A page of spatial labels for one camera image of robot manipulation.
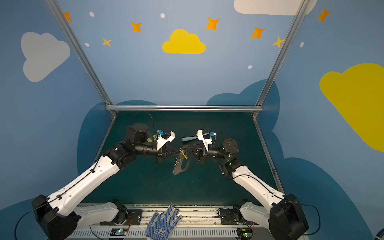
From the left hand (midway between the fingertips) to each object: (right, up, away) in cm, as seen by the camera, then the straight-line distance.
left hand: (180, 152), depth 64 cm
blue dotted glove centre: (-10, -38, +7) cm, 40 cm away
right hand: (+2, +2, -1) cm, 4 cm away
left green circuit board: (-31, -40, +7) cm, 51 cm away
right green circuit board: (+31, -41, +7) cm, 52 cm away
